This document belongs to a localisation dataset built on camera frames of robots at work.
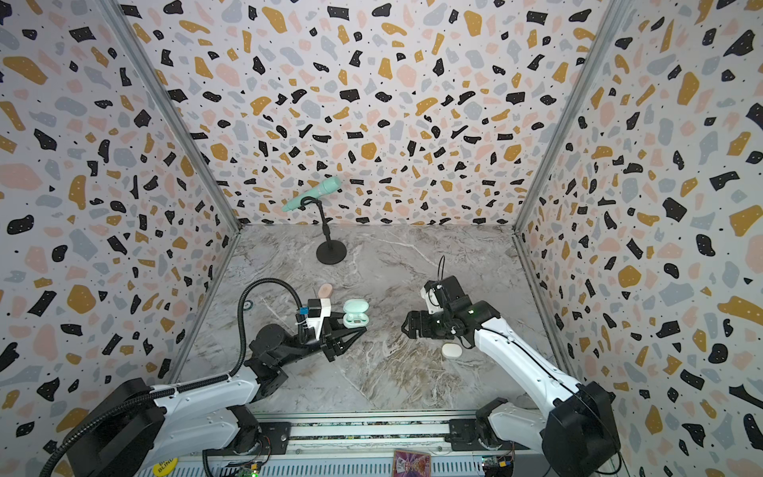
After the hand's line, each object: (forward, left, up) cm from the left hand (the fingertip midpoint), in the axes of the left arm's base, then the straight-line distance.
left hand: (364, 321), depth 68 cm
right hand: (+5, -12, -11) cm, 17 cm away
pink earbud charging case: (+23, +17, -24) cm, 37 cm away
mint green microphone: (+40, +13, +7) cm, 43 cm away
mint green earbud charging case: (+2, +2, 0) cm, 3 cm away
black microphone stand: (+42, +17, -25) cm, 52 cm away
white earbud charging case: (+2, -24, -25) cm, 34 cm away
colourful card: (-25, -11, -23) cm, 36 cm away
